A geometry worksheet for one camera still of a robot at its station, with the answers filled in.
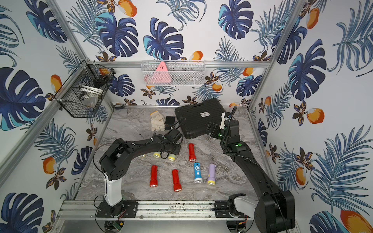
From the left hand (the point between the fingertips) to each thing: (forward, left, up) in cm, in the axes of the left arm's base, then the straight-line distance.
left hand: (177, 147), depth 95 cm
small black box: (+20, +8, +1) cm, 22 cm away
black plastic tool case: (+24, -12, +4) cm, 27 cm away
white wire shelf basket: (+36, +5, +32) cm, 48 cm away
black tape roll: (+36, +53, -3) cm, 64 cm away
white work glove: (+22, +17, -1) cm, 28 cm away
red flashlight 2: (-22, +11, 0) cm, 25 cm away
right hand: (+5, -21, +20) cm, 29 cm away
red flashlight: (-6, -10, +1) cm, 12 cm away
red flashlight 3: (-24, -3, 0) cm, 24 cm away
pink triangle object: (+32, +12, +33) cm, 47 cm away
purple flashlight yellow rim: (-21, +10, +28) cm, 37 cm away
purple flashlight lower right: (-19, -21, +1) cm, 29 cm away
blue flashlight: (-15, -14, 0) cm, 20 cm away
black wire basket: (+16, +57, +27) cm, 66 cm away
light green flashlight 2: (-8, +3, +1) cm, 8 cm away
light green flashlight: (-6, +12, 0) cm, 13 cm away
